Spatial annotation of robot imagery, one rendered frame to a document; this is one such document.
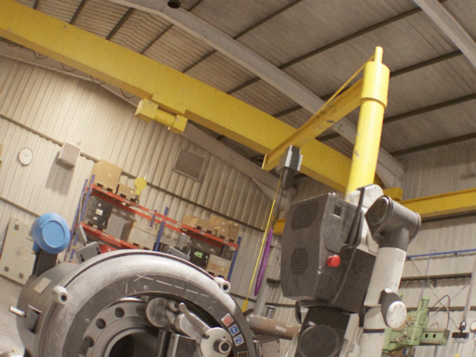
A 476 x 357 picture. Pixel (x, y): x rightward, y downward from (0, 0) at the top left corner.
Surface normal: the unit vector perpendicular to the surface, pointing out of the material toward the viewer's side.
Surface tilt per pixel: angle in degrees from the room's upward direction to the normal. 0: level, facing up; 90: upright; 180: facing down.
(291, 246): 103
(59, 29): 90
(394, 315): 88
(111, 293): 90
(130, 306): 90
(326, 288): 113
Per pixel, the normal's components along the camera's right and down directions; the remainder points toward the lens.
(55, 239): 0.61, -0.09
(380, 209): -0.84, -0.39
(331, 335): -0.14, -0.39
